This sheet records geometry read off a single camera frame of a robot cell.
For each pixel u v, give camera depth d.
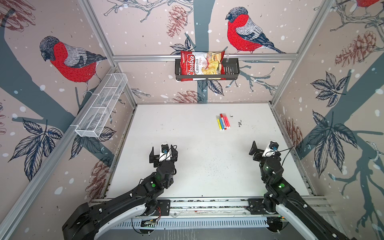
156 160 0.67
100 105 0.79
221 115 1.13
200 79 0.90
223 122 1.07
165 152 0.64
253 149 0.78
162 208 0.73
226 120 1.10
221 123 1.07
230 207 0.75
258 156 0.71
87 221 0.43
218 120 1.10
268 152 0.66
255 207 0.73
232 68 0.95
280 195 0.56
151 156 0.69
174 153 0.74
